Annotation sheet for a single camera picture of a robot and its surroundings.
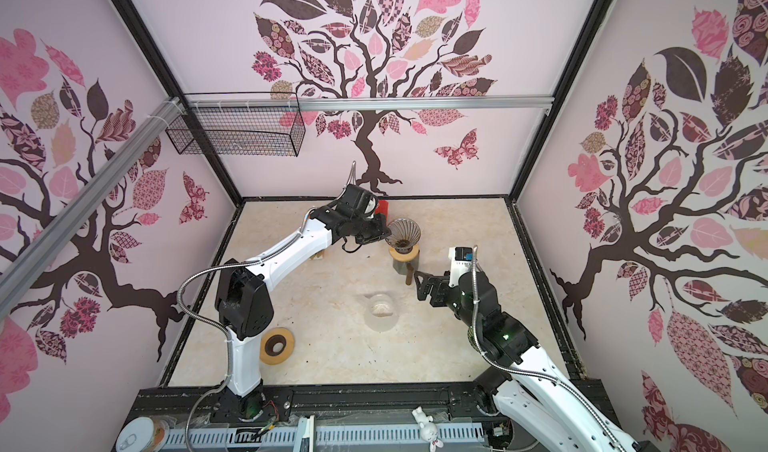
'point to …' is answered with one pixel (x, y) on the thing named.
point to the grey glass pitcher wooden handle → (409, 273)
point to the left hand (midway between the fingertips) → (391, 235)
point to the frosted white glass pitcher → (381, 312)
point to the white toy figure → (429, 430)
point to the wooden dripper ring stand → (404, 257)
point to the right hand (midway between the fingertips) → (430, 271)
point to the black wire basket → (240, 124)
